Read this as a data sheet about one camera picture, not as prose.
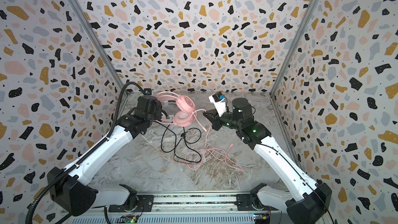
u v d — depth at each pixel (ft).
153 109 2.02
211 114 2.03
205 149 2.97
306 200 1.23
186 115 2.72
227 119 1.93
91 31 2.81
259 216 2.35
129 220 2.31
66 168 1.34
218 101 1.89
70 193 1.23
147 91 2.17
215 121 1.93
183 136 3.20
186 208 2.40
